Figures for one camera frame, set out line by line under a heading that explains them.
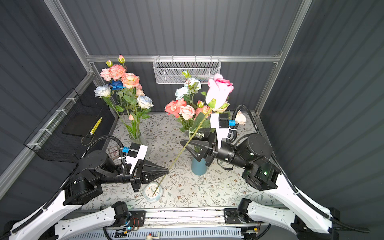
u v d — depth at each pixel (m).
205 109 0.64
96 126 0.75
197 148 0.75
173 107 0.61
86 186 0.41
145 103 0.70
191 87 0.66
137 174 0.42
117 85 0.69
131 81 0.65
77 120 0.79
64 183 0.41
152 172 0.44
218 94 0.29
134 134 0.85
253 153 0.35
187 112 0.56
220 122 0.36
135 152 0.40
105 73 0.68
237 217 0.66
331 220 0.38
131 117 0.79
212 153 0.38
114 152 0.96
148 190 0.81
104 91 0.67
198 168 0.76
